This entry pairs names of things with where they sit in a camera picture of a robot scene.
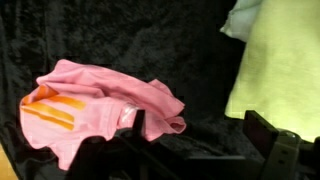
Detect pink cloth orange stripes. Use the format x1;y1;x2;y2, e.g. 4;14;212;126
18;58;188;172

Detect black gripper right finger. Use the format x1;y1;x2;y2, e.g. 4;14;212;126
242;109;320;180

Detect black velvet tablecloth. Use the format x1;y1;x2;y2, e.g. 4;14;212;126
0;0;320;180

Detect pale green cloth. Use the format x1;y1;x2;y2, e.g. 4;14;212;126
219;0;268;43

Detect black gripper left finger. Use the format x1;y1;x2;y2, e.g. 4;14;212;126
65;108;188;180

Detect yellow cloth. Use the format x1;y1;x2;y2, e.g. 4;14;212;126
224;0;320;143

